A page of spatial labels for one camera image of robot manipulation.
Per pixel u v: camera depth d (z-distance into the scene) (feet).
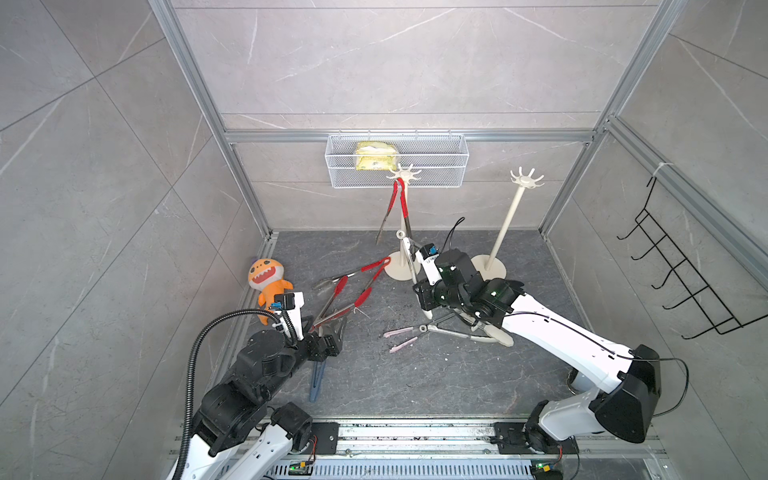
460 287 1.82
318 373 2.75
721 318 1.91
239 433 1.36
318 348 1.78
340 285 3.34
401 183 2.60
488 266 3.50
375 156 2.82
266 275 3.19
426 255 2.16
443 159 3.30
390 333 3.02
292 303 1.79
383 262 3.62
